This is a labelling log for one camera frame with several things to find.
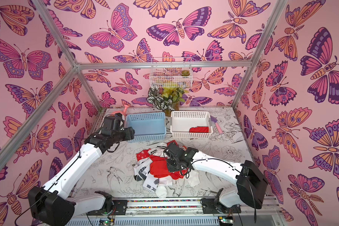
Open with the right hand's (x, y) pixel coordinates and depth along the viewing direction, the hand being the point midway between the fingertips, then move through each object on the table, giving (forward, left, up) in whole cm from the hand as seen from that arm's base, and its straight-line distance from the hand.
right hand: (170, 165), depth 80 cm
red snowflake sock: (+9, +18, -6) cm, 22 cm away
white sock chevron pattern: (-1, +17, -4) cm, 17 cm away
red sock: (+30, -20, -6) cm, 37 cm away
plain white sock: (-5, -13, -9) cm, 17 cm away
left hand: (+15, +22, +12) cm, 30 cm away
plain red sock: (-1, +6, -2) cm, 7 cm away
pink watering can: (+45, +35, +3) cm, 58 cm away
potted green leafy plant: (+40, +3, +15) cm, 43 cm away
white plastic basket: (+38, -7, -7) cm, 40 cm away
